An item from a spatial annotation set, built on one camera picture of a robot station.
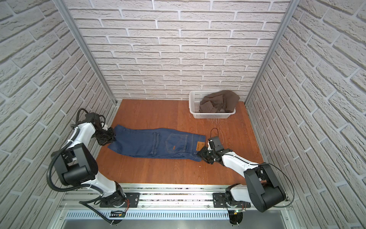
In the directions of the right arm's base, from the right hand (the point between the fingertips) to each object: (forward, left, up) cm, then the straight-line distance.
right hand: (198, 154), depth 88 cm
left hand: (+13, +51, +7) cm, 54 cm away
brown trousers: (+39, -23, +5) cm, 46 cm away
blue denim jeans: (+11, +26, -1) cm, 28 cm away
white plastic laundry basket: (+50, -4, +2) cm, 50 cm away
